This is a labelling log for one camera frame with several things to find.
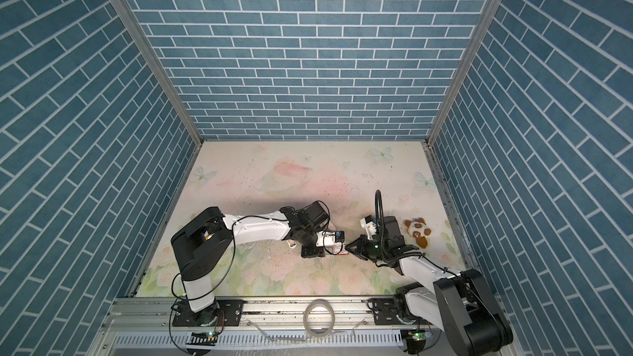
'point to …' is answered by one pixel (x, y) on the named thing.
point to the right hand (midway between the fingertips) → (344, 245)
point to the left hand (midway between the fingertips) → (323, 249)
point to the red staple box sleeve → (339, 247)
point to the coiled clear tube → (319, 302)
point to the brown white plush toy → (417, 228)
